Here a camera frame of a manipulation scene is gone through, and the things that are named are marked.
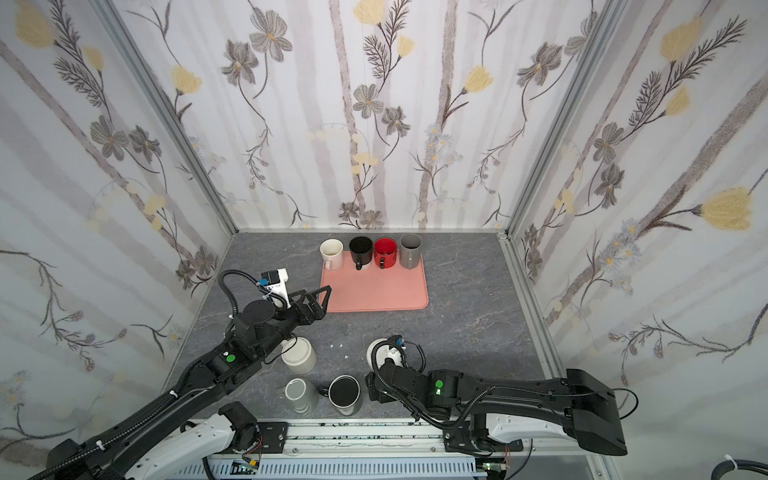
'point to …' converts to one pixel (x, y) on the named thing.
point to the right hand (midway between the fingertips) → (366, 377)
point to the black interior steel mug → (343, 392)
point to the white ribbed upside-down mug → (371, 355)
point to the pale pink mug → (332, 251)
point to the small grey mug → (300, 395)
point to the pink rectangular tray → (393, 288)
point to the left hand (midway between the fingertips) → (315, 284)
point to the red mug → (385, 252)
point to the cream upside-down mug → (301, 358)
